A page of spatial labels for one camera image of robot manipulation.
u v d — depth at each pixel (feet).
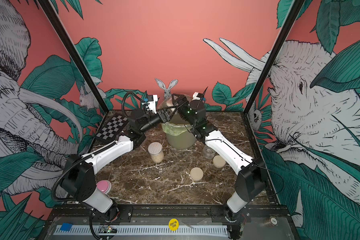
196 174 2.82
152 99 2.22
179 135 2.62
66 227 2.29
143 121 1.98
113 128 3.44
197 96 2.29
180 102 2.15
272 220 2.23
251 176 1.40
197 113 1.81
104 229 2.25
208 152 3.18
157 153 2.75
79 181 1.43
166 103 2.32
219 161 3.06
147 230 2.30
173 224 2.34
